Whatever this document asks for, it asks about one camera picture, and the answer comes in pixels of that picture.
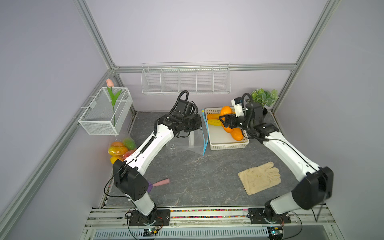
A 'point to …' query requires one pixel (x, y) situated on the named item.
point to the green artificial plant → (266, 97)
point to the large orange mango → (117, 143)
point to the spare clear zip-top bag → (196, 141)
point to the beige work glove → (260, 177)
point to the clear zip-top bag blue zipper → (121, 139)
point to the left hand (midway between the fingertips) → (203, 124)
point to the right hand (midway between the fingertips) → (224, 115)
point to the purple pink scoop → (158, 183)
